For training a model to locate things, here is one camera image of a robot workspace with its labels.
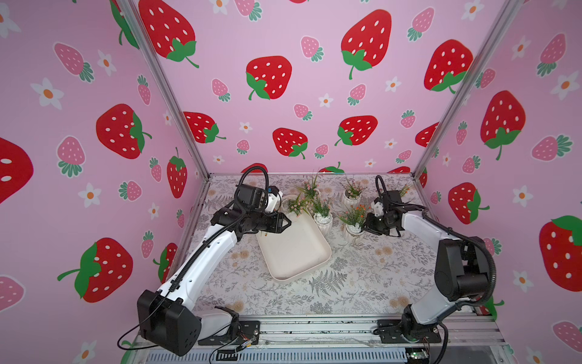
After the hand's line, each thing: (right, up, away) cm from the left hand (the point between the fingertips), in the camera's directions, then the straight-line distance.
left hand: (288, 221), depth 77 cm
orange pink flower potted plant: (+26, 0, +14) cm, 30 cm away
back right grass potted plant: (+49, +11, +18) cm, 53 cm away
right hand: (+29, -4, +16) cm, 34 cm away
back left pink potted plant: (+9, +11, +24) cm, 28 cm away
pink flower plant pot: (+4, +6, +14) cm, 16 cm away
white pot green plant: (+14, -1, +21) cm, 25 cm away
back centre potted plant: (+27, +10, +20) cm, 35 cm away
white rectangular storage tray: (+2, -14, +15) cm, 21 cm away
